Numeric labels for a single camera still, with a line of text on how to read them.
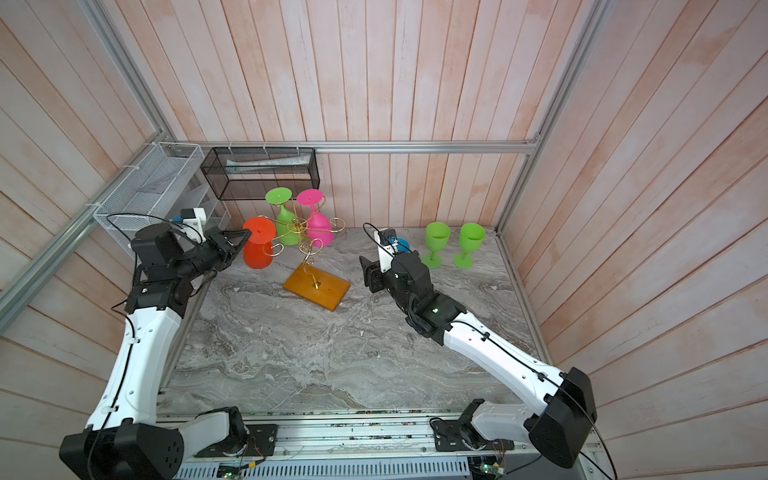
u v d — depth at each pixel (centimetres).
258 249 70
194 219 63
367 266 63
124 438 37
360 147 101
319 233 88
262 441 74
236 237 68
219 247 60
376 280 63
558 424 38
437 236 99
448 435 74
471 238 98
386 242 59
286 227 78
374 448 73
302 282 104
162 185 78
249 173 104
